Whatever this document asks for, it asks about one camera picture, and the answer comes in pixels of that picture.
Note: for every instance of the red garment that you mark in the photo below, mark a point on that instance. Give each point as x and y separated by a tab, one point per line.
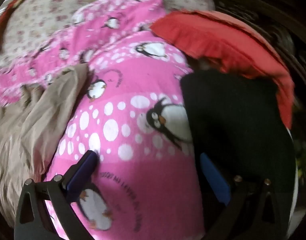
205	35

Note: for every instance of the white floral bed sheet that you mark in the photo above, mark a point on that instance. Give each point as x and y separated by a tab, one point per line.
42	17

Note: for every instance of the beige zip jacket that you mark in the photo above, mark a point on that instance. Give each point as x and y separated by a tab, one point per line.
30	120

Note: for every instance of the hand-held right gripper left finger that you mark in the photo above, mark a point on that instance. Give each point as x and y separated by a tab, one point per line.
89	158

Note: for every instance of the pink penguin print blanket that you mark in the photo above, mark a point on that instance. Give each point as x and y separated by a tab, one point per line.
133	80

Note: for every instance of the black knit garment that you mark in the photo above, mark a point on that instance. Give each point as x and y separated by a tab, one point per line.
230	117

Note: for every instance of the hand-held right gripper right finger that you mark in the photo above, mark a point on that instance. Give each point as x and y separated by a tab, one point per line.
211	172

